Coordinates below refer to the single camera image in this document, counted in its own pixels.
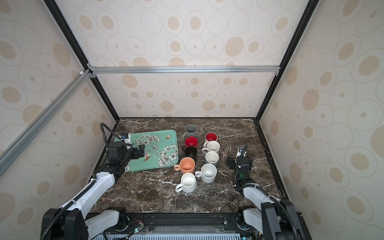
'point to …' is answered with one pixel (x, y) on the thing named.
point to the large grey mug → (190, 130)
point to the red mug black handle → (191, 141)
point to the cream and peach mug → (187, 164)
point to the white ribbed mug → (188, 183)
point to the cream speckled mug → (208, 173)
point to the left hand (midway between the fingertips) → (139, 142)
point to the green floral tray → (161, 150)
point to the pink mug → (211, 147)
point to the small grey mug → (212, 157)
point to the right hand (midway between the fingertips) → (240, 155)
